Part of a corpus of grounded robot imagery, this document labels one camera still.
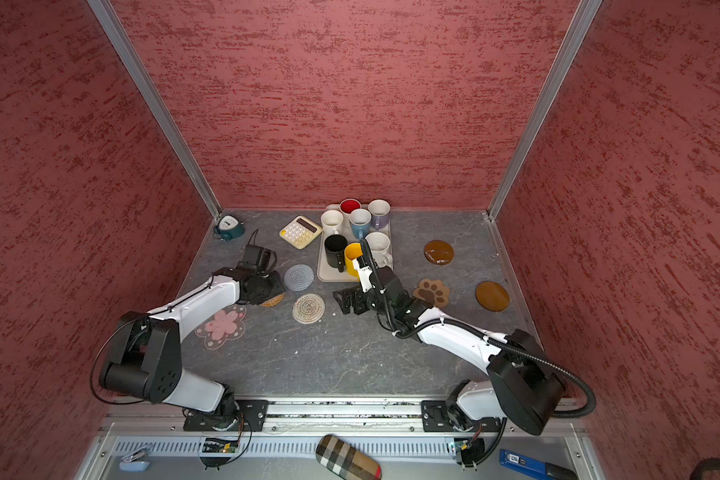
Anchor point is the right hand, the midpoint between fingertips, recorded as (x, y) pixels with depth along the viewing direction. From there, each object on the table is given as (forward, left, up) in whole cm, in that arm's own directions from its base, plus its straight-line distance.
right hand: (345, 296), depth 82 cm
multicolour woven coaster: (+3, +13, -13) cm, 18 cm away
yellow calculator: (+35, +19, -12) cm, 41 cm away
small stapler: (-35, +48, -11) cm, 61 cm away
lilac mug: (+43, -12, -9) cm, 45 cm away
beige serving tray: (+33, 0, -11) cm, 35 cm away
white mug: (+31, +6, -4) cm, 32 cm away
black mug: (+23, +4, -6) cm, 24 cm away
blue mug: (+34, -4, -6) cm, 35 cm away
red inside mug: (+42, +1, -6) cm, 43 cm away
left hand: (+6, +22, -8) cm, 24 cm away
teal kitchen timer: (+35, +45, -8) cm, 58 cm away
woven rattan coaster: (+1, +21, -4) cm, 22 cm away
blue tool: (-39, -43, -10) cm, 59 cm away
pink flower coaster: (-2, +37, -12) cm, 39 cm away
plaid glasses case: (-37, 0, -10) cm, 38 cm away
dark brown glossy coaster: (+24, -34, -13) cm, 44 cm away
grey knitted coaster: (+15, +17, -12) cm, 26 cm away
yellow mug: (+20, -2, -5) cm, 21 cm away
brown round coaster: (+6, -48, -14) cm, 50 cm away
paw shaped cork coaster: (+8, -28, -13) cm, 32 cm away
